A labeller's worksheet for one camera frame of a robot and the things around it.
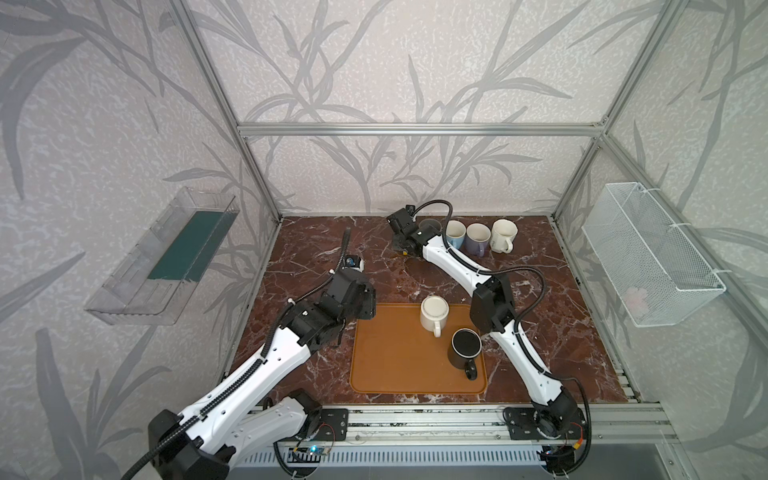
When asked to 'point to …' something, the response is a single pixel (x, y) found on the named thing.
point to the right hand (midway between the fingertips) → (402, 230)
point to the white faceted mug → (503, 235)
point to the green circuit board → (315, 450)
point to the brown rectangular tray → (393, 353)
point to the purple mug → (478, 236)
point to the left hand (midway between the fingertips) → (371, 286)
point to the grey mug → (432, 222)
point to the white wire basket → (658, 276)
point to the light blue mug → (455, 233)
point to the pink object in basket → (636, 302)
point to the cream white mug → (434, 310)
